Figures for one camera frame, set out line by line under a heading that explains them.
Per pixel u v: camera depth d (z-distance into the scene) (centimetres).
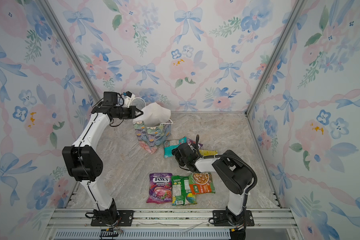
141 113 86
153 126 79
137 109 82
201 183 84
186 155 74
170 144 98
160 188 80
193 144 99
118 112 73
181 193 79
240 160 45
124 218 73
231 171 49
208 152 95
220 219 73
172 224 73
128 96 78
